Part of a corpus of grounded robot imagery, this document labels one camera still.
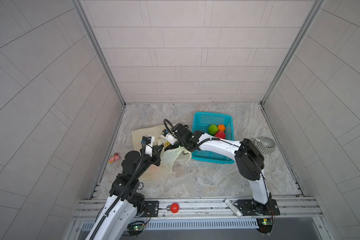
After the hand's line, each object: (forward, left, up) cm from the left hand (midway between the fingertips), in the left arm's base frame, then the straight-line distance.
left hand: (165, 144), depth 72 cm
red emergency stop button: (-24, -5, -16) cm, 29 cm away
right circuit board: (-31, -47, -19) cm, 59 cm away
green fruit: (+18, -27, -14) cm, 35 cm away
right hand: (+1, +1, -11) cm, 11 cm away
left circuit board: (-32, +12, -16) cm, 38 cm away
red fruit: (+15, -31, -15) cm, 38 cm away
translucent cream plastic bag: (-7, -3, +3) cm, 9 cm away
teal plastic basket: (+26, -20, -17) cm, 37 cm away
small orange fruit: (+21, -33, -16) cm, 43 cm away
